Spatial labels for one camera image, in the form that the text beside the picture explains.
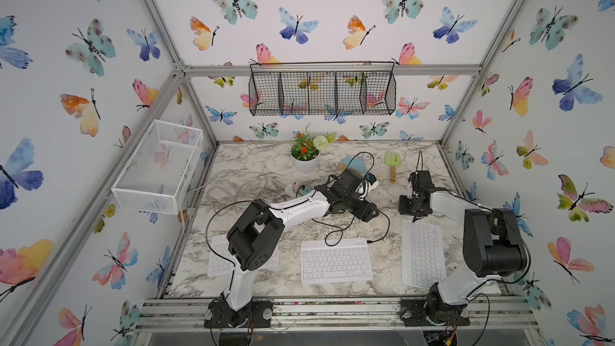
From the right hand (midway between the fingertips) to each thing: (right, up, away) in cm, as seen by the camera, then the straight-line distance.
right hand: (408, 205), depth 96 cm
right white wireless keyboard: (+1, -17, -12) cm, 20 cm away
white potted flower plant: (-41, +22, +2) cm, 47 cm away
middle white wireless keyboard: (-25, -17, -11) cm, 33 cm away
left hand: (-16, +1, -11) cm, 19 cm away
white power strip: (-46, +5, +6) cm, 46 cm away
